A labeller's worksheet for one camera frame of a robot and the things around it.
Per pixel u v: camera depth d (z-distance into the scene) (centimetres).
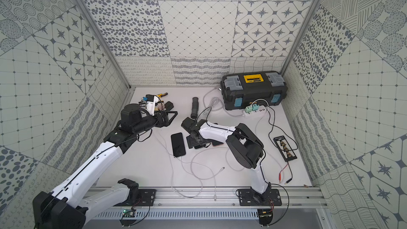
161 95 115
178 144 91
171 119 69
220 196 76
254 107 101
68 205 38
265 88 97
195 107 107
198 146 86
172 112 70
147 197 73
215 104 111
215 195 75
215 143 90
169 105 107
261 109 104
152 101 67
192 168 84
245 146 50
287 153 87
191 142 82
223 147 90
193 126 69
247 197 73
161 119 66
